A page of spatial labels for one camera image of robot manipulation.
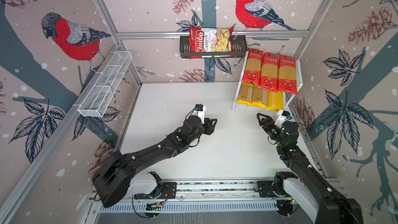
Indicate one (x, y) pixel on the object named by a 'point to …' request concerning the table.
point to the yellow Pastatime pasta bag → (275, 101)
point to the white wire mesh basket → (97, 102)
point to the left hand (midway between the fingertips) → (213, 120)
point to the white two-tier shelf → (241, 77)
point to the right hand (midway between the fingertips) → (257, 118)
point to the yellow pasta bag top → (245, 93)
